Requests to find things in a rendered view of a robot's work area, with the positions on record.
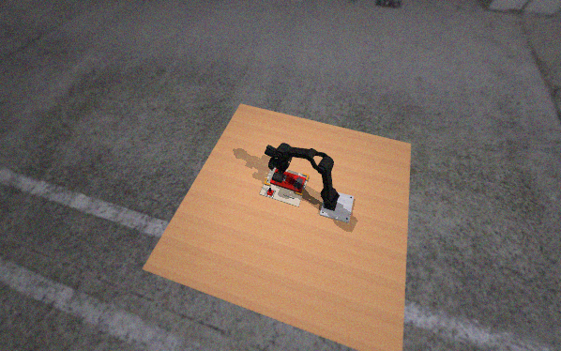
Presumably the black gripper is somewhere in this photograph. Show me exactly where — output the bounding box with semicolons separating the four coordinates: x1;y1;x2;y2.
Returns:
272;158;292;183

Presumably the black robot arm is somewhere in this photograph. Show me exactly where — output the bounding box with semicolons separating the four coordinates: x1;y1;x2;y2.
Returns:
265;143;340;211

